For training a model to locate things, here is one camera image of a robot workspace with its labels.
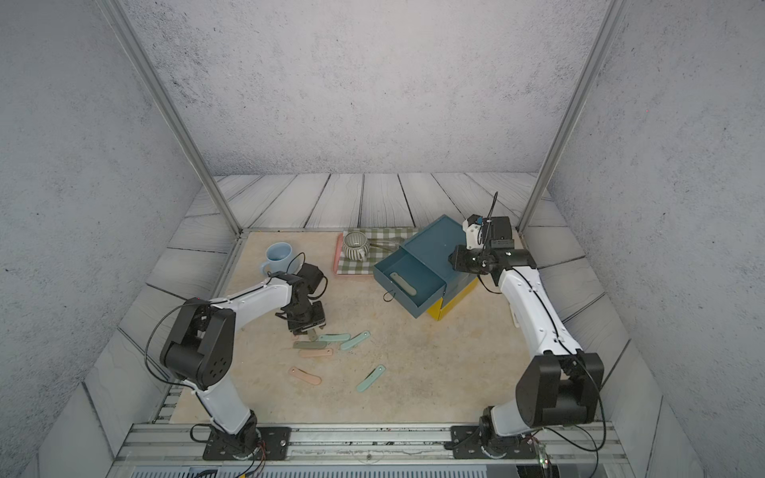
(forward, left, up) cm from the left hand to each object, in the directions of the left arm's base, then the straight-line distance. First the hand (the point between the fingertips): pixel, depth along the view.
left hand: (323, 327), depth 92 cm
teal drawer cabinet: (+15, -33, +20) cm, 41 cm away
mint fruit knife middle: (-3, -10, -2) cm, 11 cm away
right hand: (+9, -38, +21) cm, 45 cm away
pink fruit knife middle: (-6, +2, -3) cm, 7 cm away
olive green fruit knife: (+4, -26, +14) cm, 30 cm away
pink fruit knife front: (-14, +3, -2) cm, 14 cm away
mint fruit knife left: (-2, -3, -1) cm, 4 cm away
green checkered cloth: (+36, -18, 0) cm, 40 cm away
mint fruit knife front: (-13, -17, -2) cm, 21 cm away
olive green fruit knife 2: (-4, +4, -2) cm, 6 cm away
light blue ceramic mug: (+25, +18, +4) cm, 31 cm away
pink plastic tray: (+32, -2, -1) cm, 32 cm away
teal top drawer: (+3, -30, +18) cm, 35 cm away
